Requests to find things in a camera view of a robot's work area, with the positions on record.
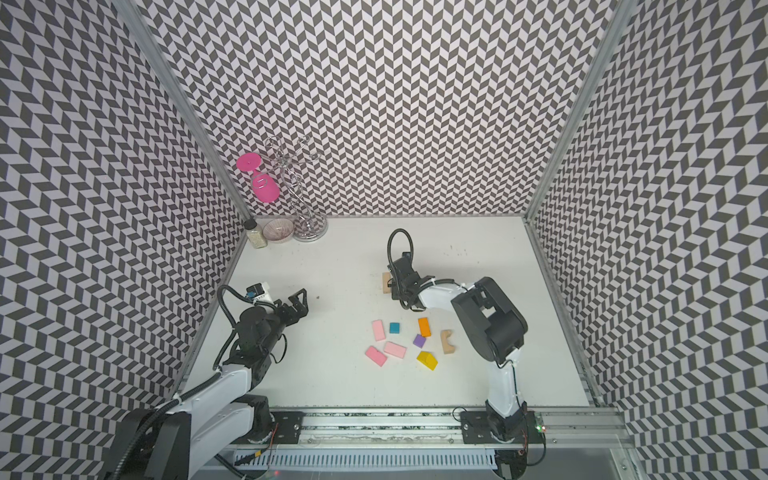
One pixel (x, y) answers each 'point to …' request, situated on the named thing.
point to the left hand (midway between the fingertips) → (296, 296)
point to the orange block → (424, 327)
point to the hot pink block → (375, 355)
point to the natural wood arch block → (447, 347)
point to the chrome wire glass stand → (311, 226)
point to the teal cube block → (394, 327)
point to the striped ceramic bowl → (278, 230)
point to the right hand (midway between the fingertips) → (403, 292)
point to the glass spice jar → (256, 234)
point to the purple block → (419, 341)
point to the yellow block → (427, 359)
